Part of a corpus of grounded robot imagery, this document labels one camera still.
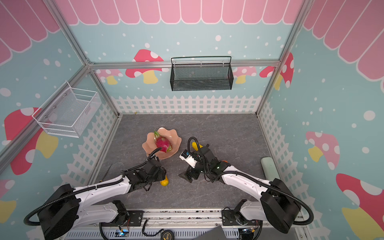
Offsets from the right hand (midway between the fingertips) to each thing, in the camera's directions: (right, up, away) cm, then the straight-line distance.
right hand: (183, 167), depth 79 cm
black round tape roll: (-6, -28, -12) cm, 31 cm away
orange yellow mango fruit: (-11, -9, +3) cm, 14 cm away
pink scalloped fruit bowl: (-24, +10, +20) cm, 33 cm away
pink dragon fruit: (-15, +12, +15) cm, 25 cm away
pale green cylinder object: (+50, -3, +8) cm, 51 cm away
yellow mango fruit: (+6, +9, +21) cm, 23 cm away
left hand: (-13, -6, +8) cm, 17 cm away
